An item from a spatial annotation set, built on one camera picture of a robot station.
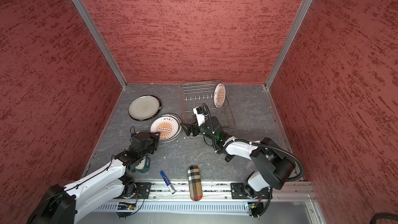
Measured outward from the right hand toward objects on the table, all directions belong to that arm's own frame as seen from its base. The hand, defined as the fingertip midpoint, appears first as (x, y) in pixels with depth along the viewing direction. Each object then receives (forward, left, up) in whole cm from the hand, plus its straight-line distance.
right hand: (185, 123), depth 81 cm
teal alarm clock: (-19, +21, -9) cm, 30 cm away
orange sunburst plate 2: (+26, -21, -7) cm, 35 cm away
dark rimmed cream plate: (+17, +21, -13) cm, 30 cm away
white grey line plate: (+21, +31, -12) cm, 39 cm away
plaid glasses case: (-26, -5, -13) cm, 30 cm away
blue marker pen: (-26, +9, -14) cm, 31 cm away
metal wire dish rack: (+34, -5, -15) cm, 37 cm away
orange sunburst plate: (+6, +13, -13) cm, 19 cm away
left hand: (-3, +14, -10) cm, 18 cm away
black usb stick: (-15, -23, -13) cm, 31 cm away
